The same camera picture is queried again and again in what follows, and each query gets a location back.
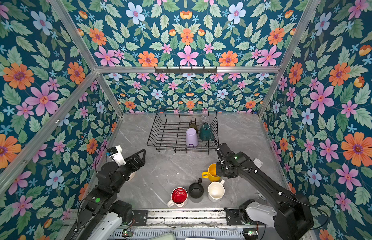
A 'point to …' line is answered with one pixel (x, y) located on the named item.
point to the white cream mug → (216, 189)
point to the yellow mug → (211, 174)
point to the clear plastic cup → (205, 119)
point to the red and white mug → (179, 196)
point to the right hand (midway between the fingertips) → (219, 171)
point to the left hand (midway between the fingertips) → (142, 150)
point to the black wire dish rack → (185, 129)
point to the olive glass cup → (193, 124)
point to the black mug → (196, 188)
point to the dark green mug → (206, 133)
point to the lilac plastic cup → (191, 139)
